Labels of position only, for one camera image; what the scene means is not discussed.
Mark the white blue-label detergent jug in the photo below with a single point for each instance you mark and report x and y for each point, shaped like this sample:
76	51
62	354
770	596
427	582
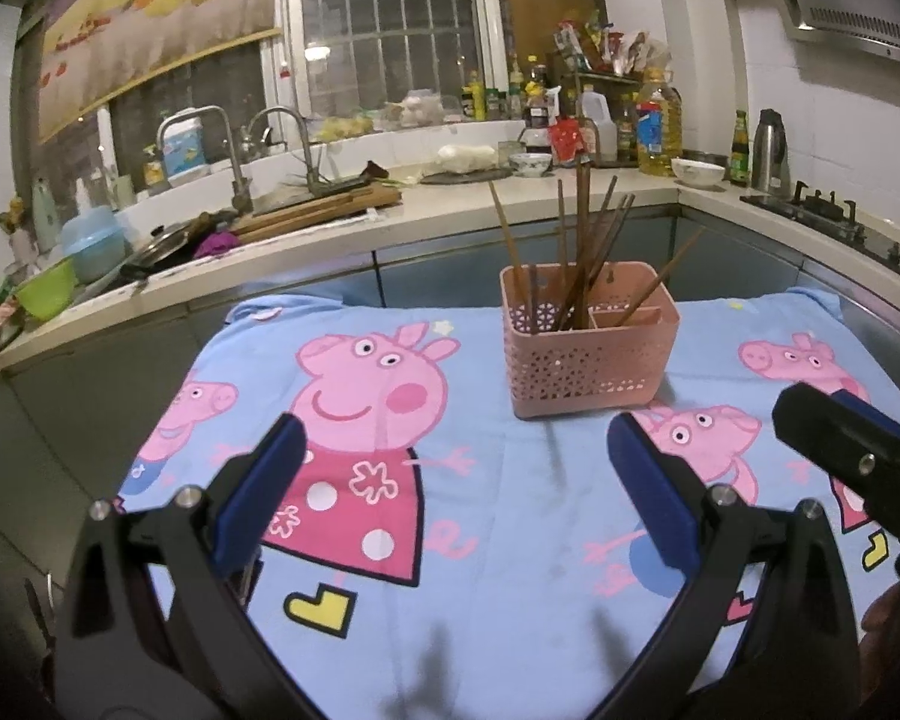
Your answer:
185	154

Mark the light blue plastic container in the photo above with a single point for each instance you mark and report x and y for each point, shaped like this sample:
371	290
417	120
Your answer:
94	244

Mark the white plastic jug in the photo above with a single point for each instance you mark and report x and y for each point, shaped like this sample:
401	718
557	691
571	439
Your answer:
598	127

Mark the stainless steel kettle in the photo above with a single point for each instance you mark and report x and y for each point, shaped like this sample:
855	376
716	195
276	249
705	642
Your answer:
769	154

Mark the black gas stove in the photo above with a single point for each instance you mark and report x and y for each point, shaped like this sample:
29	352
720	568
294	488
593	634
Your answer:
817	210

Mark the wooden cutting board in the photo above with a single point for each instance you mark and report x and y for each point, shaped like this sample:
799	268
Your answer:
322	206

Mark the dark round board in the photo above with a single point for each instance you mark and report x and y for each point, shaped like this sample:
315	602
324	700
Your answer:
465	177

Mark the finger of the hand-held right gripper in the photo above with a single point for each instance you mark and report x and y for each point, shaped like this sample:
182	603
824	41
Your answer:
847	397
825	427

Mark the blue pig printed blanket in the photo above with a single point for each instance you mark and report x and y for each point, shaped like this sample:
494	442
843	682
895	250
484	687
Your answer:
495	540

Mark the large yellow oil bottle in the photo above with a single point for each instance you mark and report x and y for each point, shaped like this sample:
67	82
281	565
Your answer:
656	127

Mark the rack of seasoning packets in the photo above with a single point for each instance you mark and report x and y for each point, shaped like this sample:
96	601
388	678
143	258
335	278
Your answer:
607	45

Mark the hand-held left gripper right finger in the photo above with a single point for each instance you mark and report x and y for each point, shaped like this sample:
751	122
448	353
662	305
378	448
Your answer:
656	495

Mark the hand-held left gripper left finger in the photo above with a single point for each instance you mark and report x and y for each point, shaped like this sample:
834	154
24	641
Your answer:
262	495

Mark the green plastic basin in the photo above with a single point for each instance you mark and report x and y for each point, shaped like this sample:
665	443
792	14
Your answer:
45	291

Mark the dark wok with lid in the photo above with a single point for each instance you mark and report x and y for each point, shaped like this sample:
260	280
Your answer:
169	247

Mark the green sauce bottle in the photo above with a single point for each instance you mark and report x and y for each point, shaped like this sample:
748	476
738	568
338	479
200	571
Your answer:
739	154

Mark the barred window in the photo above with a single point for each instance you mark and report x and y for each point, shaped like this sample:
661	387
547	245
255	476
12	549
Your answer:
390	7

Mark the red packet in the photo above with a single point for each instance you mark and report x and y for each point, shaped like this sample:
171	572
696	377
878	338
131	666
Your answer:
566	139

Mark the pink plastic utensil basket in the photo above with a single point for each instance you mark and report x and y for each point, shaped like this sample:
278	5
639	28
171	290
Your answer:
585	375

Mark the brown cardboard sheet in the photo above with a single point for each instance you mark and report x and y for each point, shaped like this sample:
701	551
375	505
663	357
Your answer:
547	0

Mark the blue patterned white bowl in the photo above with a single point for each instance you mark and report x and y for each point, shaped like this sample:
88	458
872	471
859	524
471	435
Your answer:
530	163

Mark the bundle of wooden chopsticks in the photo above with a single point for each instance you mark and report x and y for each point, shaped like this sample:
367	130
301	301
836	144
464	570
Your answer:
583	225

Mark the white dough bag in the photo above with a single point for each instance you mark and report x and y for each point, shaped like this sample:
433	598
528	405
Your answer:
465	157

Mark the fruit printed window blind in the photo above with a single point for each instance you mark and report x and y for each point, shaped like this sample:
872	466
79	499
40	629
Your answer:
157	0

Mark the pale green bottle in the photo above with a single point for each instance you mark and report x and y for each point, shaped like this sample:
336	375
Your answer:
45	217

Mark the dark soy sauce bottle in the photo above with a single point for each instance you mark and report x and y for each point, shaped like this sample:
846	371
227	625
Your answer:
536	101

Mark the purple cloth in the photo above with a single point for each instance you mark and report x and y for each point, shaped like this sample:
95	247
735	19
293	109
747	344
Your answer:
217	244

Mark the yellow squeeze bottle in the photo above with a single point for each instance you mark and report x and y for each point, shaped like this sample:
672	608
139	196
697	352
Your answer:
474	99

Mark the person's right hand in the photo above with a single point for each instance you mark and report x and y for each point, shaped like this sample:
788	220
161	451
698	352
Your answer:
889	615

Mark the bag of yellow food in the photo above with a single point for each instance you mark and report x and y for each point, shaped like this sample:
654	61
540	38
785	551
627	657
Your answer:
345	127

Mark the clear plastic food container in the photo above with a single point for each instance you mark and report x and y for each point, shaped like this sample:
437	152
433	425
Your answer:
420	111

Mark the steel kitchen faucet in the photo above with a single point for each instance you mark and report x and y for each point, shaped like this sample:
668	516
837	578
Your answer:
307	157
236	172

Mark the small yellow bottle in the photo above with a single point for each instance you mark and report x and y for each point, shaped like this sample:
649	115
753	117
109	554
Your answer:
154	172

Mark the plain white bowl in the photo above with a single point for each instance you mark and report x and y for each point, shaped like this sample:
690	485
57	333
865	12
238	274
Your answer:
697	174

